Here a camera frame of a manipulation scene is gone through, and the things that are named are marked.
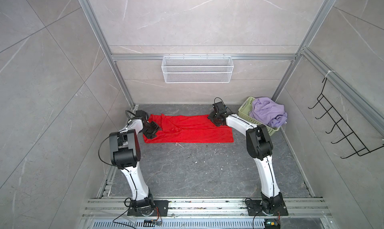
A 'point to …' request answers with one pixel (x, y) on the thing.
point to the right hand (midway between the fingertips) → (209, 116)
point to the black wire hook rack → (360, 149)
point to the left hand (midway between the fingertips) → (159, 127)
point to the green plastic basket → (244, 112)
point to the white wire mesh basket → (197, 69)
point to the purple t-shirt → (266, 111)
